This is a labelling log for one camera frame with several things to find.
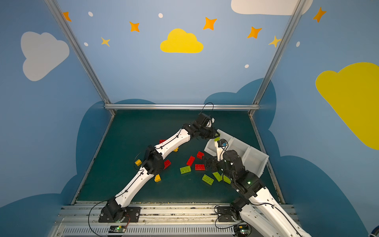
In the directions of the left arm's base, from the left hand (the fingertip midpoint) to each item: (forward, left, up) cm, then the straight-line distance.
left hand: (220, 134), depth 92 cm
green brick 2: (-18, +22, -13) cm, 31 cm away
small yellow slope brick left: (-14, +51, -11) cm, 55 cm away
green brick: (-2, +2, -2) cm, 4 cm away
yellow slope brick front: (-24, +38, -10) cm, 46 cm away
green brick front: (-24, +8, -13) cm, 28 cm away
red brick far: (+2, +39, -11) cm, 41 cm away
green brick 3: (-22, +2, -12) cm, 25 cm away
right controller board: (-48, -8, -14) cm, 51 cm away
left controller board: (-48, +54, -13) cm, 74 cm away
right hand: (-18, +8, +8) cm, 21 cm away
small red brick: (-8, +13, -12) cm, 19 cm away
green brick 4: (-24, -3, -11) cm, 27 cm away
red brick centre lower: (-17, +13, -12) cm, 24 cm away
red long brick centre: (-12, +19, -12) cm, 26 cm away
